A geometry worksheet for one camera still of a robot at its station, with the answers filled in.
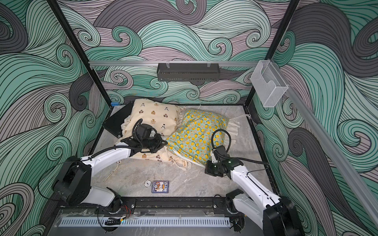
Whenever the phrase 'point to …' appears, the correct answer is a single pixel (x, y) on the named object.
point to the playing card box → (160, 187)
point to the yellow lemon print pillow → (192, 137)
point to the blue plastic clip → (114, 103)
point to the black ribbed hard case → (113, 124)
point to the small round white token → (147, 183)
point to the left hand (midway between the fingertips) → (168, 140)
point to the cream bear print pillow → (165, 117)
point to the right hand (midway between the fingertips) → (204, 170)
